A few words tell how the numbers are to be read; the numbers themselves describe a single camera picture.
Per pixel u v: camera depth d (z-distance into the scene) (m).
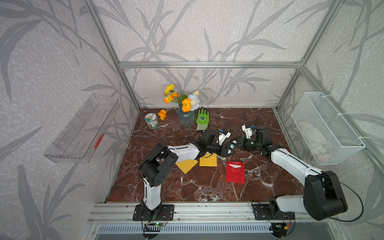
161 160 0.50
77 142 0.64
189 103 0.73
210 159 0.91
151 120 1.03
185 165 0.89
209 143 0.75
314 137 0.77
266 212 0.73
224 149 0.76
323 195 0.42
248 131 0.80
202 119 1.12
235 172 0.87
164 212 0.73
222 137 0.80
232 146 0.81
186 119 1.04
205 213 0.75
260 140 0.68
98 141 0.64
